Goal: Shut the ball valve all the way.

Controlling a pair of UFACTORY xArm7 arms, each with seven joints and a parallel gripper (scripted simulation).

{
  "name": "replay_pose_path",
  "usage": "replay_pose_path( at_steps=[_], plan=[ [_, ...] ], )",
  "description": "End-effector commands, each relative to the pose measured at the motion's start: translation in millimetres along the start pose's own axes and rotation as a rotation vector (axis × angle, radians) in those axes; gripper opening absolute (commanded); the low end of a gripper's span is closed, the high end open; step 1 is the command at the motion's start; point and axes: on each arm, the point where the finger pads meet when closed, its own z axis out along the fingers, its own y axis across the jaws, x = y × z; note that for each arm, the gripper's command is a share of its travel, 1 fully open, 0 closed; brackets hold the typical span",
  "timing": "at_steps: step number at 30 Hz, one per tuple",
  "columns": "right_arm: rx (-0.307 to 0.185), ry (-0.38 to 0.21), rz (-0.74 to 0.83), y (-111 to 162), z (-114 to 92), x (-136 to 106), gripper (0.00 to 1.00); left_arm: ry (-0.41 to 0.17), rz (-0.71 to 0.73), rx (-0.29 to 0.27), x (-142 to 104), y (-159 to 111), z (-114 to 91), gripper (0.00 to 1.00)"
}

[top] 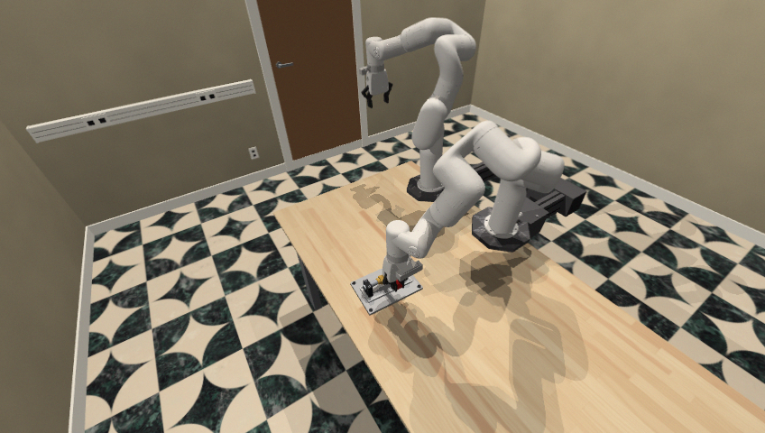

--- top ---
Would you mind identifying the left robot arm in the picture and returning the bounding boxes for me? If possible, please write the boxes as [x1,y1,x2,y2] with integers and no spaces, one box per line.
[386,121,565,281]

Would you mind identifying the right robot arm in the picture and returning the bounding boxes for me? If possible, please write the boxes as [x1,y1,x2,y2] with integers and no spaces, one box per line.
[359,18,476,192]

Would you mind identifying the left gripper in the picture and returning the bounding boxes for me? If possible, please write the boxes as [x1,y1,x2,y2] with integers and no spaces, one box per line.
[382,255,406,292]

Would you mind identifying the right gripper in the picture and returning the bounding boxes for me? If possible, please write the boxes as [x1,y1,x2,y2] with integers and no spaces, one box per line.
[361,69,393,108]

